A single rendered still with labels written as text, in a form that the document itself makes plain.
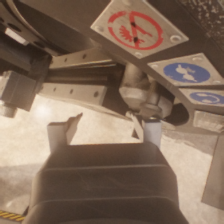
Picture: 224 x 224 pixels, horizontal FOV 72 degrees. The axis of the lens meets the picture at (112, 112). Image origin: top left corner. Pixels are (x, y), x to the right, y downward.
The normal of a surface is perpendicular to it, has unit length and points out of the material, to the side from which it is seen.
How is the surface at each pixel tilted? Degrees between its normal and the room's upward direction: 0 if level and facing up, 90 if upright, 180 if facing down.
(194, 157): 0
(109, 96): 52
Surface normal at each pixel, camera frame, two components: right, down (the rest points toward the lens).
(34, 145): -0.10, -0.14
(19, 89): 0.68, 0.15
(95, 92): -0.66, -0.29
